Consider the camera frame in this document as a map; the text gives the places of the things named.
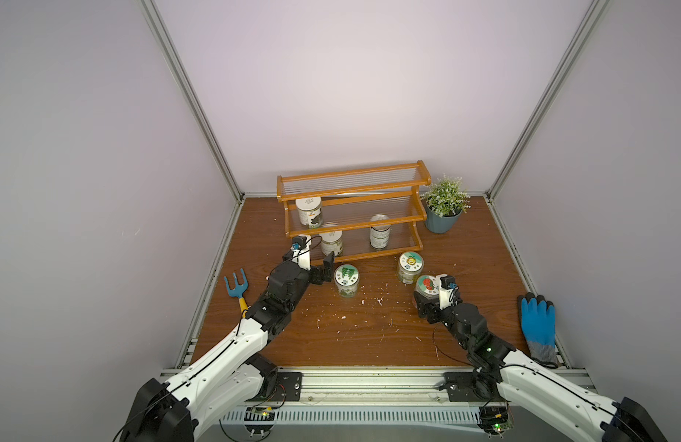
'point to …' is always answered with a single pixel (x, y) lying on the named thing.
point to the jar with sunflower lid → (410, 265)
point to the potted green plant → (445, 200)
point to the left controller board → (259, 421)
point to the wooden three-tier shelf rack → (357, 213)
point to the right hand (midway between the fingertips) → (429, 286)
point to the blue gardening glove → (538, 322)
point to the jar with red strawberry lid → (427, 286)
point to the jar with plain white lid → (310, 212)
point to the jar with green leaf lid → (346, 277)
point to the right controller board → (495, 421)
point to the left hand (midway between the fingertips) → (322, 250)
